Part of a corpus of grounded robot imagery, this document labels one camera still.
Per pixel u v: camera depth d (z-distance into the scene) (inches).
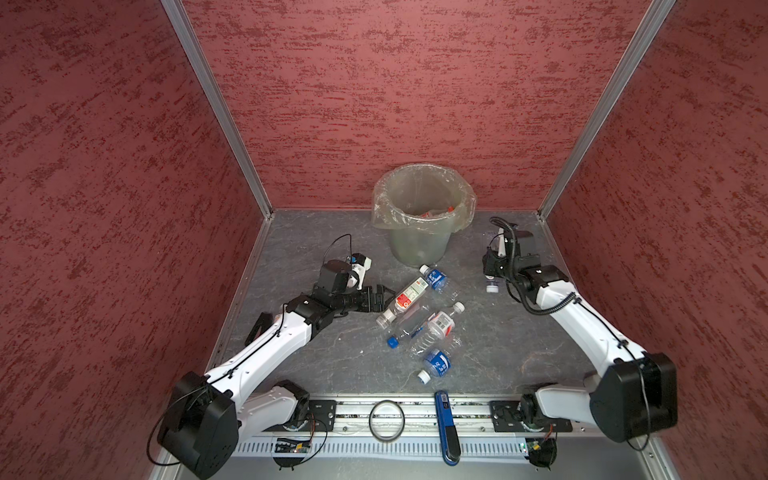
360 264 28.7
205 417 15.2
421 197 41.5
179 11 27.7
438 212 39.8
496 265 29.9
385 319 34.5
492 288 32.1
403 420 28.7
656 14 28.0
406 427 28.9
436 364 30.5
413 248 39.1
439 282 37.3
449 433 27.5
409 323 34.6
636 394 15.7
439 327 33.2
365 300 27.4
